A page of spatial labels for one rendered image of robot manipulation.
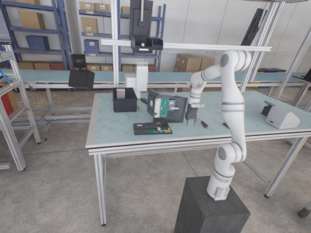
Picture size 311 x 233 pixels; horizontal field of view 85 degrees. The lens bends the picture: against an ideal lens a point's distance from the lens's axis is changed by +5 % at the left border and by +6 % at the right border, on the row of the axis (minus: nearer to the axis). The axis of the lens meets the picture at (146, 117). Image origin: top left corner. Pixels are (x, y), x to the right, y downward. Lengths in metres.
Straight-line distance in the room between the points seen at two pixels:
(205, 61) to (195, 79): 3.78
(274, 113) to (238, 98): 0.83
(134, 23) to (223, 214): 2.60
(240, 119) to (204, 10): 5.16
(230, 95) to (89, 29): 4.17
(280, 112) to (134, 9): 2.24
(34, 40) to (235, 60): 4.58
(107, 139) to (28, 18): 4.15
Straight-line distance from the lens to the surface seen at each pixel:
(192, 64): 4.70
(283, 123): 1.61
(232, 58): 0.83
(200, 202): 1.00
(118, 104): 1.36
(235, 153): 0.84
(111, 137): 1.08
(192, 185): 1.05
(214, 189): 0.98
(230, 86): 0.82
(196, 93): 1.13
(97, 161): 1.27
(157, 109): 1.21
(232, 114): 0.82
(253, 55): 2.34
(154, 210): 1.94
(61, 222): 1.98
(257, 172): 2.49
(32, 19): 4.90
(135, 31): 2.90
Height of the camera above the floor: 1.62
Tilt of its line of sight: 28 degrees down
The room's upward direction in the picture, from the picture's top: 4 degrees clockwise
